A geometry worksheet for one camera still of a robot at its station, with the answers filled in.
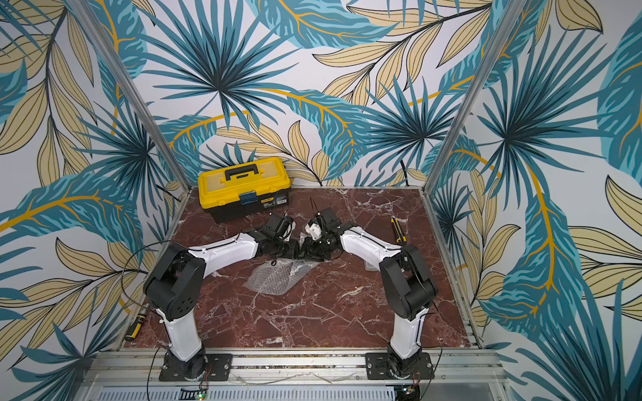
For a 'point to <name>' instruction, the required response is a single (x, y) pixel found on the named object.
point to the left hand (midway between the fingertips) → (295, 253)
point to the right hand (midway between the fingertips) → (300, 256)
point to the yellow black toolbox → (243, 189)
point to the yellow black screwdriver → (136, 323)
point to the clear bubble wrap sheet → (277, 276)
